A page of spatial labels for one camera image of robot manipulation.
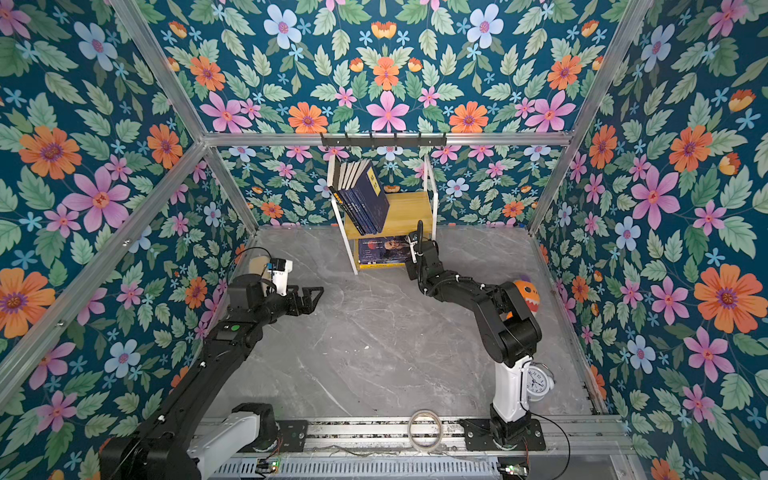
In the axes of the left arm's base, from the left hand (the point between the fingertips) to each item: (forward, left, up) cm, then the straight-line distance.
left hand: (312, 281), depth 78 cm
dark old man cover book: (+18, -19, -11) cm, 29 cm away
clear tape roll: (-36, -31, -21) cm, 52 cm away
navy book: (+17, -12, +10) cm, 23 cm away
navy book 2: (+24, -15, +10) cm, 30 cm away
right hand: (+17, -30, -11) cm, 36 cm away
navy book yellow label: (+17, -9, +12) cm, 22 cm away
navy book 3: (+23, -20, +3) cm, 31 cm away
